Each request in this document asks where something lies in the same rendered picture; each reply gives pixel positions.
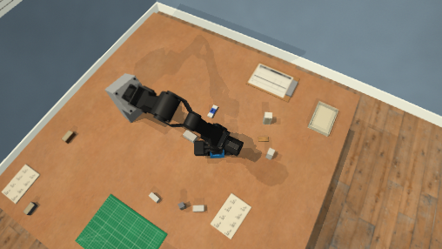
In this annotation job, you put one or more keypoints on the blue rectangular module with black label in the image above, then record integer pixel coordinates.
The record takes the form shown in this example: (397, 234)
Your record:
(217, 155)

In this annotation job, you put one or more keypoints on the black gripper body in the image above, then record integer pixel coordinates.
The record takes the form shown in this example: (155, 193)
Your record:
(200, 149)

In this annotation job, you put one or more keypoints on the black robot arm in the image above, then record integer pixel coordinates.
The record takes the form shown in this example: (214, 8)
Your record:
(166, 106)

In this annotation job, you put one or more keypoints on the green cutting mat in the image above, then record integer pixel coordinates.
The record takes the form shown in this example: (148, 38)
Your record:
(117, 226)

